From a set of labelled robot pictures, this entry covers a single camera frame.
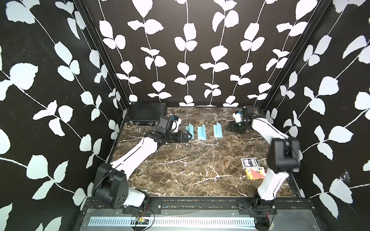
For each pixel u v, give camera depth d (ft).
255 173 2.75
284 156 1.66
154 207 2.41
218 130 3.44
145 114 3.97
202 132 3.33
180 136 2.35
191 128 3.46
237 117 2.95
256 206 2.20
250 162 2.89
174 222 2.30
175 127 2.32
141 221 2.33
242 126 2.64
